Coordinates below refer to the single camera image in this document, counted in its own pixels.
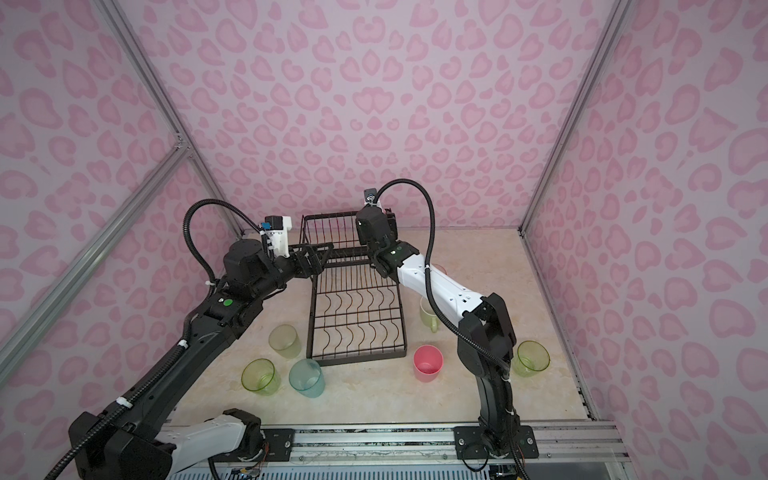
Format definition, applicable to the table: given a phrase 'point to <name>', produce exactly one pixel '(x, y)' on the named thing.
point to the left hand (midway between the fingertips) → (321, 240)
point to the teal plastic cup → (306, 378)
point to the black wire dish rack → (355, 312)
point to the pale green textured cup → (285, 340)
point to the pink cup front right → (428, 362)
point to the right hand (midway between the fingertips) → (375, 211)
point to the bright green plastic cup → (260, 375)
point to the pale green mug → (428, 316)
